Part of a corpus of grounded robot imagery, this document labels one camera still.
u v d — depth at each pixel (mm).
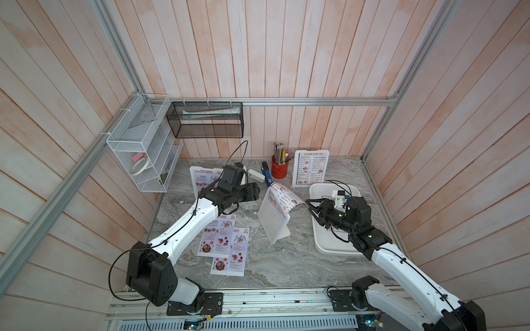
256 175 1096
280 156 1042
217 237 903
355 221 592
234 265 826
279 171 1069
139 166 810
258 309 730
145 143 696
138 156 817
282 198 776
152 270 401
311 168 1010
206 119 1028
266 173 1105
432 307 414
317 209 685
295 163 995
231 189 608
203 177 906
